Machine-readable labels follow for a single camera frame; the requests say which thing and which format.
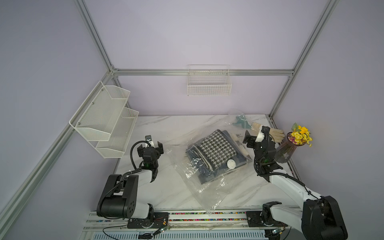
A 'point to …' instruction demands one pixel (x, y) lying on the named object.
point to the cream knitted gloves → (277, 134)
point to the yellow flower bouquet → (300, 135)
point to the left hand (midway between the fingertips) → (150, 145)
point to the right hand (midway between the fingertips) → (254, 134)
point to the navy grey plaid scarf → (202, 171)
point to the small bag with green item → (243, 121)
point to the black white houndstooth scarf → (216, 149)
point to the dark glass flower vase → (284, 152)
